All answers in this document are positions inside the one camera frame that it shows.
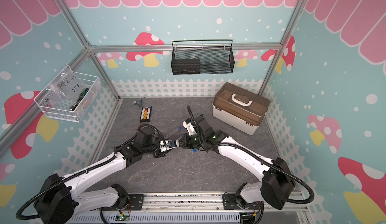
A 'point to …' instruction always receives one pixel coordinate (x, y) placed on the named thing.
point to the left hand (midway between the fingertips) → (173, 144)
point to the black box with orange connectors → (146, 113)
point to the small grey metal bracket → (138, 102)
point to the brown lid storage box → (239, 108)
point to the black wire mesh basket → (202, 57)
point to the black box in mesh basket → (185, 66)
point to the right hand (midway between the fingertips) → (177, 144)
